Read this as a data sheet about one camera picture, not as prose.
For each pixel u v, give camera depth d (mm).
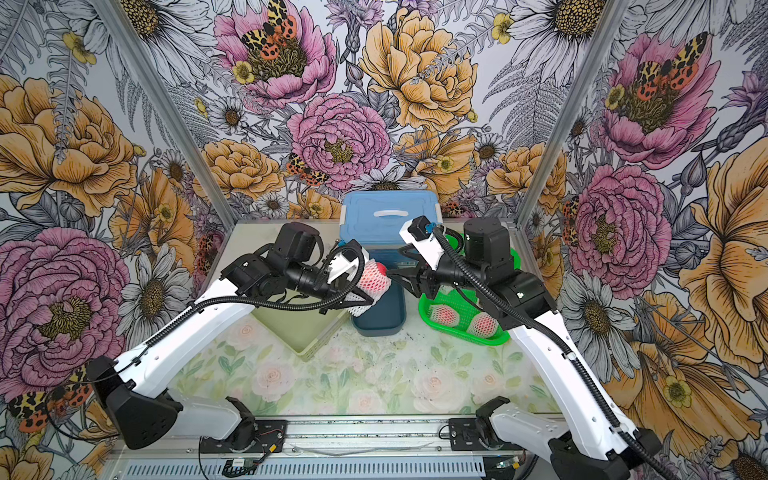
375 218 999
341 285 584
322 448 732
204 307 454
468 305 558
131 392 389
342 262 567
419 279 514
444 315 891
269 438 745
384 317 910
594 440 365
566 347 396
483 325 868
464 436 734
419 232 484
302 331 884
